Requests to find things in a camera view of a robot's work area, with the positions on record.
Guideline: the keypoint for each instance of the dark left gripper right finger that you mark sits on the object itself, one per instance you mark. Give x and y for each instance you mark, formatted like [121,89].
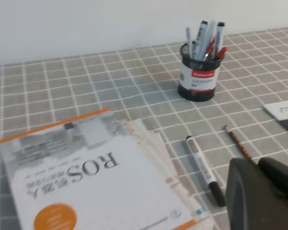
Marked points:
[276,172]

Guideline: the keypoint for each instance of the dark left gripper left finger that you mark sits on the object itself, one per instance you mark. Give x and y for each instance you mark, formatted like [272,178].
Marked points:
[253,202]

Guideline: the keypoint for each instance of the white marker black cap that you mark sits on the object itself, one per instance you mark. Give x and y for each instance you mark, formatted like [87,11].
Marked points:
[205,170]

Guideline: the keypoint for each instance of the black mesh pen holder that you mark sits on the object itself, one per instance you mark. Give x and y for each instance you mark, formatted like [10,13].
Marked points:
[198,79]

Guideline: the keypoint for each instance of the red gel pen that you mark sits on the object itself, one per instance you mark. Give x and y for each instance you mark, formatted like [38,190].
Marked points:
[209,52]

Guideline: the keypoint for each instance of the silver grey pen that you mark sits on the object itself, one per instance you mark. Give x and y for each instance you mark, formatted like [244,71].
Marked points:
[189,41]

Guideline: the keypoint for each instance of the white Agilex brochure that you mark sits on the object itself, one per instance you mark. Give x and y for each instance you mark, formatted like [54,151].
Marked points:
[279,111]

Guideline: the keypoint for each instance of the red wooden pencil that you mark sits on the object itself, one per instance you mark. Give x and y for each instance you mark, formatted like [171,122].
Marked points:
[239,145]

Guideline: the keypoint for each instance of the grey marker black cap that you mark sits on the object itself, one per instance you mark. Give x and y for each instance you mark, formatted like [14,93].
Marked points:
[200,38]

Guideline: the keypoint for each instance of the grey checked tablecloth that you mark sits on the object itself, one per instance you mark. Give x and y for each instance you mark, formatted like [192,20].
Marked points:
[142,83]

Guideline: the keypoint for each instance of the white marker black end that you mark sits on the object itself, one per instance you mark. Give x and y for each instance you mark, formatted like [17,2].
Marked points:
[219,37]

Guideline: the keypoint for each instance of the white orange ROS book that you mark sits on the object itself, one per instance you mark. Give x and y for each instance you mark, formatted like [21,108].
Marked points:
[88,173]

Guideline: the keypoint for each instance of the translucent white marker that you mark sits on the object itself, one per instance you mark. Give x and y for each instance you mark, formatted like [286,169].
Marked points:
[207,39]

